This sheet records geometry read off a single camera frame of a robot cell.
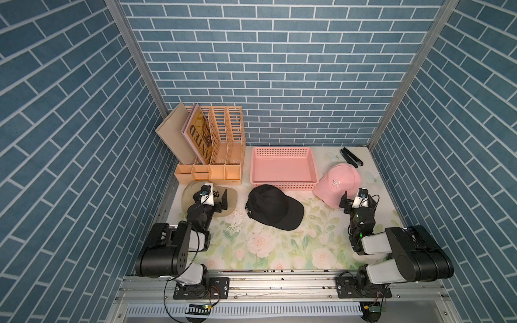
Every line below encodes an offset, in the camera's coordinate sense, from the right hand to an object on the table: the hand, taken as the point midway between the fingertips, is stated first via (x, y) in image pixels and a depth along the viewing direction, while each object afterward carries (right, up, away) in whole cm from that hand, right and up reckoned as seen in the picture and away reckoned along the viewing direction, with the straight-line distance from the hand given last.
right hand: (360, 194), depth 88 cm
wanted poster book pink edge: (-76, +28, +7) cm, 81 cm away
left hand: (-62, +3, 0) cm, 62 cm away
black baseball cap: (-41, -5, +2) cm, 41 cm away
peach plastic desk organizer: (-70, +30, +27) cm, 81 cm away
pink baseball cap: (-9, +5, +8) cm, 13 cm away
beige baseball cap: (-74, +3, +2) cm, 74 cm away
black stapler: (+7, +17, +27) cm, 32 cm away
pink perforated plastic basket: (-29, +11, +21) cm, 38 cm away
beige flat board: (-86, +28, +4) cm, 91 cm away
